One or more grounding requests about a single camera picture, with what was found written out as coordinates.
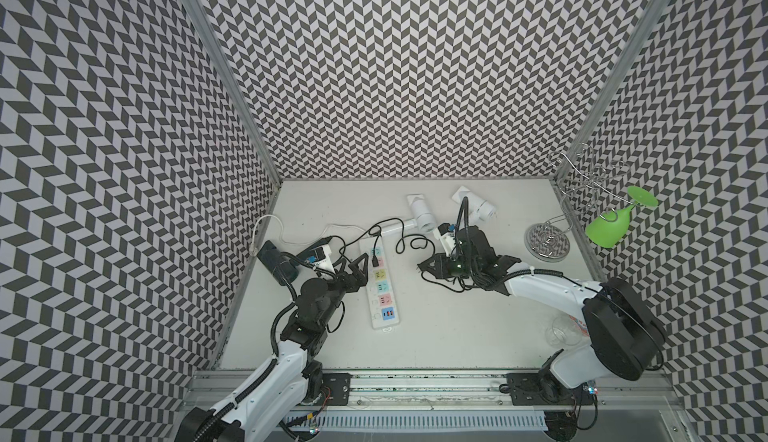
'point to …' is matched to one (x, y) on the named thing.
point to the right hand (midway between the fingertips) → (424, 269)
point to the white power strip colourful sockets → (384, 307)
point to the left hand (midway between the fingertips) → (357, 259)
